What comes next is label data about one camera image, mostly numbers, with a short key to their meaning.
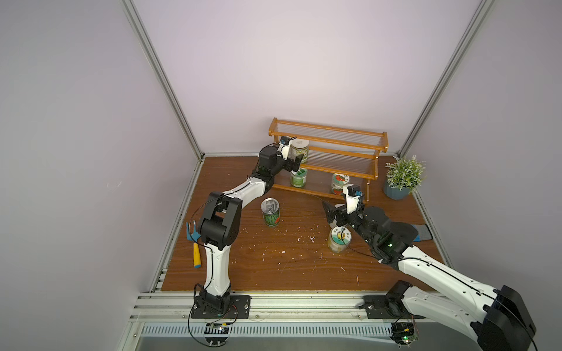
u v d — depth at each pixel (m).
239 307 0.74
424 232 0.93
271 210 0.85
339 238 0.81
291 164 0.85
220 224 0.53
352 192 0.64
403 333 0.69
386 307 0.65
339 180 0.97
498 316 0.39
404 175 0.89
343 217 0.68
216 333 0.72
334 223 0.70
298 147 0.91
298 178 1.01
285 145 0.81
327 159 1.00
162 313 0.74
